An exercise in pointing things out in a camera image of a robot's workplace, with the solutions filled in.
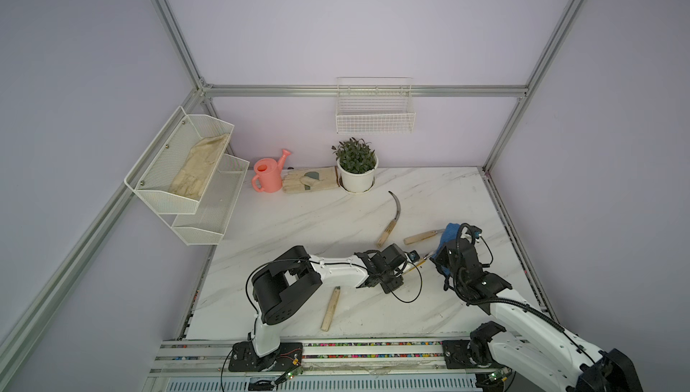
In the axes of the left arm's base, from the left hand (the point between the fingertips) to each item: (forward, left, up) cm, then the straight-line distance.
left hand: (394, 275), depth 89 cm
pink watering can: (+38, +49, +9) cm, 62 cm away
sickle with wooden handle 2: (+20, -1, 0) cm, 20 cm away
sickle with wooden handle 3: (+15, -12, 0) cm, 19 cm away
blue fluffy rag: (+9, -18, +11) cm, 23 cm away
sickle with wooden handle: (-12, +21, +1) cm, 24 cm away
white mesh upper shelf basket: (+17, +66, +32) cm, 75 cm away
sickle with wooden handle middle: (+3, -8, +4) cm, 9 cm away
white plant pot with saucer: (+37, +13, +5) cm, 40 cm away
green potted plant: (+40, +13, +17) cm, 46 cm away
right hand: (+6, -16, +8) cm, 19 cm away
